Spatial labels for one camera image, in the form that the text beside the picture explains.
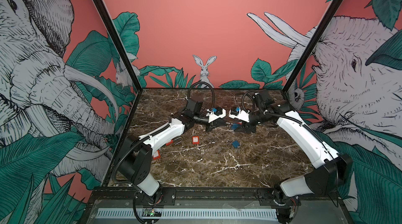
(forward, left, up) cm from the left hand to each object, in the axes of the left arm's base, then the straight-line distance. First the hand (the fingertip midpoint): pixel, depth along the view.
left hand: (226, 121), depth 75 cm
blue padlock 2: (-1, -4, -3) cm, 5 cm away
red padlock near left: (-7, +37, -22) cm, 44 cm away
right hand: (0, -5, 0) cm, 5 cm away
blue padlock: (-1, -8, -24) cm, 25 cm away
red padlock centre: (+2, +16, -23) cm, 28 cm away
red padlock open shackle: (+1, +30, -23) cm, 38 cm away
